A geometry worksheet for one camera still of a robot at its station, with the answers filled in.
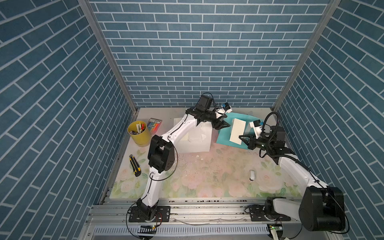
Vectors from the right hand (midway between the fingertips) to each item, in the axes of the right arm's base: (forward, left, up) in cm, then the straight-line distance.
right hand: (242, 137), depth 82 cm
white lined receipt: (+2, +3, +4) cm, 5 cm away
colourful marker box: (+17, +59, -16) cm, 64 cm away
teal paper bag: (+7, +9, -8) cm, 14 cm away
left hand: (+8, +7, +4) cm, 12 cm away
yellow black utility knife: (-15, +61, -18) cm, 65 cm away
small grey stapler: (-15, -7, -16) cm, 23 cm away
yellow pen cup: (+6, +64, -7) cm, 64 cm away
